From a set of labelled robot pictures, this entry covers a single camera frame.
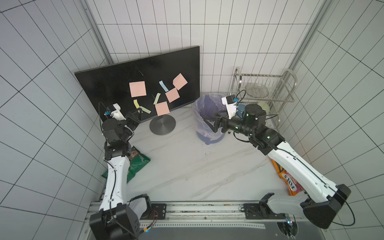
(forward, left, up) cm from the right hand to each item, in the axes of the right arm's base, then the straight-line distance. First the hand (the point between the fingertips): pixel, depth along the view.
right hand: (203, 118), depth 63 cm
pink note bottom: (+17, +25, -13) cm, 33 cm away
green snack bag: (-7, +38, -32) cm, 50 cm away
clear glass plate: (+35, -33, -12) cm, 50 cm away
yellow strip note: (+14, +33, -11) cm, 38 cm away
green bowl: (+36, -44, -26) cm, 62 cm away
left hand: (+7, +30, -4) cm, 31 cm away
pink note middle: (+24, +19, -8) cm, 31 cm away
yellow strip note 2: (+20, +27, -8) cm, 34 cm away
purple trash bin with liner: (+26, -2, -17) cm, 31 cm away
